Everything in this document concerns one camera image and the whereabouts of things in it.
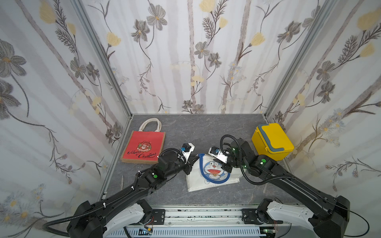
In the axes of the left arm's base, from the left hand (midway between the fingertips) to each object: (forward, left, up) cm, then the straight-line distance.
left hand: (199, 156), depth 73 cm
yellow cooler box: (+13, -45, -7) cm, 47 cm away
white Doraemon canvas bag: (-3, -5, -12) cm, 14 cm away
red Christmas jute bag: (+20, +36, -21) cm, 46 cm away
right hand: (0, -10, 0) cm, 10 cm away
